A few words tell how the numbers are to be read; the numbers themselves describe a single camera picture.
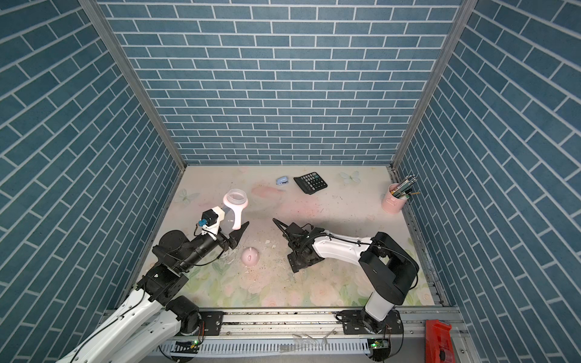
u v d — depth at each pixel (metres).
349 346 0.71
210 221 0.54
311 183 1.11
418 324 0.75
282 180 1.12
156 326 0.59
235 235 0.61
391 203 0.97
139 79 0.89
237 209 0.60
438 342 0.67
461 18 0.73
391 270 0.45
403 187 0.96
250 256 0.84
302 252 0.63
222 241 0.60
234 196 0.62
